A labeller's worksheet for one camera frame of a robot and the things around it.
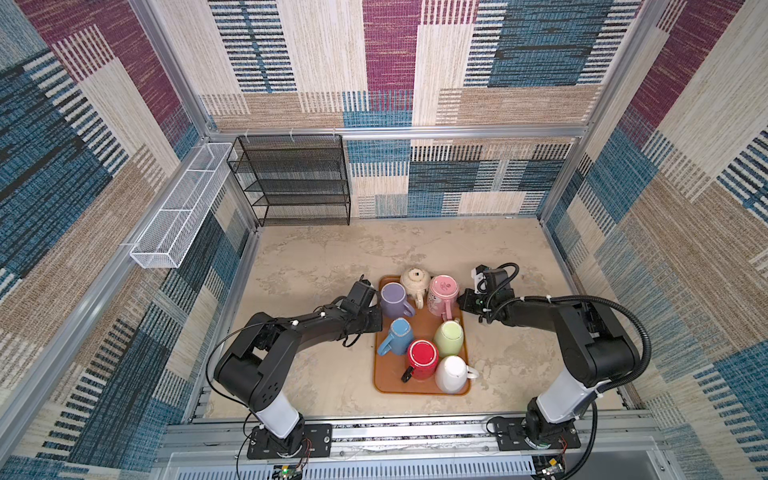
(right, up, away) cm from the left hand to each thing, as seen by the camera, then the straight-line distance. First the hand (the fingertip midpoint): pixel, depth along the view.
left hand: (380, 318), depth 93 cm
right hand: (+24, +4, +4) cm, 25 cm away
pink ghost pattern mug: (+18, +8, -6) cm, 20 cm away
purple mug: (+3, +6, -3) cm, 8 cm away
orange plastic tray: (+3, -12, -8) cm, 15 cm away
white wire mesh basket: (-50, +26, -20) cm, 60 cm away
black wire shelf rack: (-32, +46, +17) cm, 59 cm away
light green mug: (+18, -2, -13) cm, 23 cm away
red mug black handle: (+11, -7, -15) cm, 20 cm away
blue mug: (+5, -3, -12) cm, 13 cm away
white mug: (+18, -9, -19) cm, 27 cm away
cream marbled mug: (+10, +11, -1) cm, 16 cm away
